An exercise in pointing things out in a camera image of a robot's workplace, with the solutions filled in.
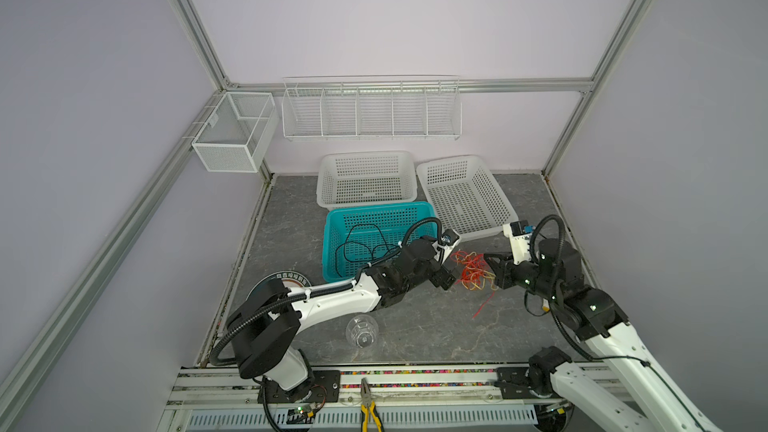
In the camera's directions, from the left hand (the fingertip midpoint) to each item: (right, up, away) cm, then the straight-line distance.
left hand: (452, 256), depth 78 cm
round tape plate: (-47, -10, +13) cm, 50 cm away
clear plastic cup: (-24, -22, +5) cm, 33 cm away
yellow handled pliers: (-22, -34, -7) cm, 41 cm away
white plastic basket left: (-27, +24, +42) cm, 55 cm away
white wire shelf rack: (-23, +46, +20) cm, 55 cm away
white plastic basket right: (+12, +16, +35) cm, 40 cm away
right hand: (+8, +1, -6) cm, 9 cm away
